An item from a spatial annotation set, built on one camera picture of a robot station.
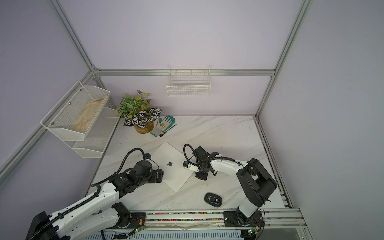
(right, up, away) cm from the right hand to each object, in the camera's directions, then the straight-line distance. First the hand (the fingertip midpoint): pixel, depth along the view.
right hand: (201, 173), depth 90 cm
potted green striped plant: (-40, +38, -2) cm, 55 cm away
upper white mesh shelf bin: (-69, +35, -11) cm, 78 cm away
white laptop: (-21, +7, +11) cm, 25 cm away
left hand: (-26, +2, -8) cm, 27 cm away
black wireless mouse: (+6, -10, -12) cm, 17 cm away
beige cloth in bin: (-62, +32, -13) cm, 71 cm away
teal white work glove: (-29, +30, +24) cm, 48 cm away
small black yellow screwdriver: (-28, +24, +18) cm, 41 cm away
